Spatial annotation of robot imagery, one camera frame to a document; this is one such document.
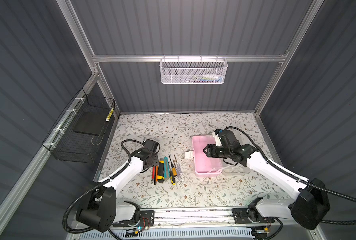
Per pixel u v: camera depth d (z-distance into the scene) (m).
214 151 0.72
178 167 0.91
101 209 0.42
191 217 0.75
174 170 0.89
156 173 0.88
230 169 0.81
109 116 0.81
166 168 0.89
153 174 0.89
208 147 0.72
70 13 0.70
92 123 0.75
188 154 0.92
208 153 0.72
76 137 0.72
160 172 0.89
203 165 0.92
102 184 0.44
